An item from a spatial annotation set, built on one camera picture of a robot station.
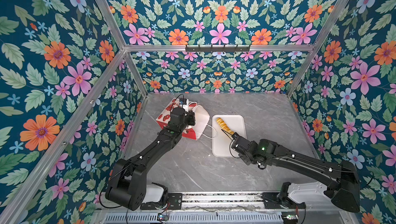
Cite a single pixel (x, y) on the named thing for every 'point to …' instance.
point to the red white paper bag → (201, 116)
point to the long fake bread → (224, 126)
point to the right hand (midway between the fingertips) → (245, 150)
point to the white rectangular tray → (221, 139)
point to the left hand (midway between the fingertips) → (194, 107)
